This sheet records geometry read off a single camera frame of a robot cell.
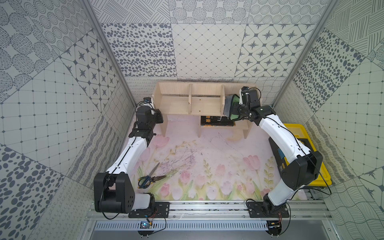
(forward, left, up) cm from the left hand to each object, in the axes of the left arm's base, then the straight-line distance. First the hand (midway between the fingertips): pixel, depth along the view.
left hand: (156, 107), depth 83 cm
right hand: (+2, -45, -1) cm, 45 cm away
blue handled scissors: (-33, +5, -26) cm, 42 cm away
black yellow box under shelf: (+2, -35, -13) cm, 38 cm away
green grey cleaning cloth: (+1, -42, +6) cm, 42 cm away
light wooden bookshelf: (+11, -23, -3) cm, 25 cm away
